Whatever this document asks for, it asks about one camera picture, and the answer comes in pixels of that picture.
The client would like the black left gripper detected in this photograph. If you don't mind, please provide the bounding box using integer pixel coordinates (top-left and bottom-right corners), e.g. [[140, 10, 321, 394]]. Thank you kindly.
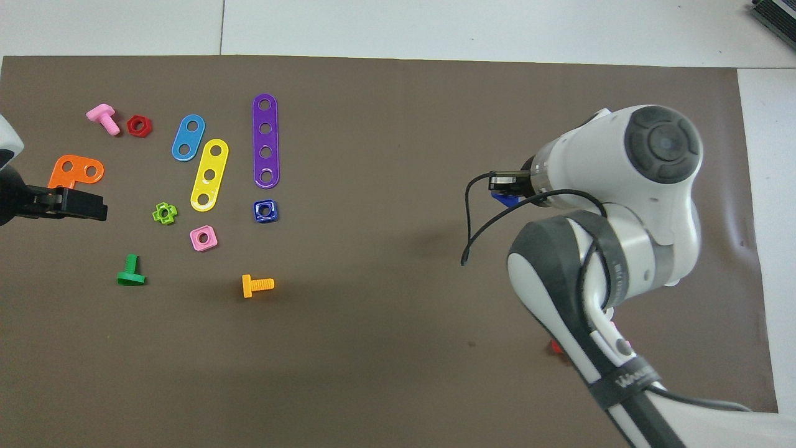
[[0, 168, 108, 226]]

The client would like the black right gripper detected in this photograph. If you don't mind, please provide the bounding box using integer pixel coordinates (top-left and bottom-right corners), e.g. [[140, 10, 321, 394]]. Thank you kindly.
[[489, 156, 543, 198]]

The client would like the green square-head screw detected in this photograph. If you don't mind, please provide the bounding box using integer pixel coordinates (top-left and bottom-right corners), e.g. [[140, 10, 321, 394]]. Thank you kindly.
[[116, 254, 147, 287]]

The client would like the pink square nut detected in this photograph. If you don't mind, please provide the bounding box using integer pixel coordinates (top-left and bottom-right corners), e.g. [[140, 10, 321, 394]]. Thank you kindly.
[[190, 225, 219, 252]]

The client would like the orange square-head screw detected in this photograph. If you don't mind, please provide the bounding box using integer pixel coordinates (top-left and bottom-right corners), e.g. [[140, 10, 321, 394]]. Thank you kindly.
[[242, 274, 275, 299]]

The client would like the orange angled three-hole plate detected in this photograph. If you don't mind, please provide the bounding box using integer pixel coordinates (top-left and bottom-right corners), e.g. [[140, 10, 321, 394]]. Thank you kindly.
[[47, 154, 105, 189]]

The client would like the blue two-hole plate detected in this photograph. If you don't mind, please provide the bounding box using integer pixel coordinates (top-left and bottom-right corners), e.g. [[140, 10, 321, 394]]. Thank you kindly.
[[171, 114, 206, 162]]

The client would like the brown table mat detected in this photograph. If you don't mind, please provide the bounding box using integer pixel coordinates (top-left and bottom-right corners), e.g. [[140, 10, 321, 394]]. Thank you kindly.
[[0, 55, 781, 448]]

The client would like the yellow three-hole plate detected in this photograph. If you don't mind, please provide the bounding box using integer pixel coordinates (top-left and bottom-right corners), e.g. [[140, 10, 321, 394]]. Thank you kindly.
[[190, 138, 229, 213]]

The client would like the purple four-hole plate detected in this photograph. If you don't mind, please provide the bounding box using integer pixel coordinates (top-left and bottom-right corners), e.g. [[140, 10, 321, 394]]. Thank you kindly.
[[252, 93, 280, 189]]

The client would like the grey ribbed device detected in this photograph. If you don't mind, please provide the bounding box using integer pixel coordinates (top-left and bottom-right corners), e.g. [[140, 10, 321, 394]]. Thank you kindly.
[[748, 0, 796, 35]]

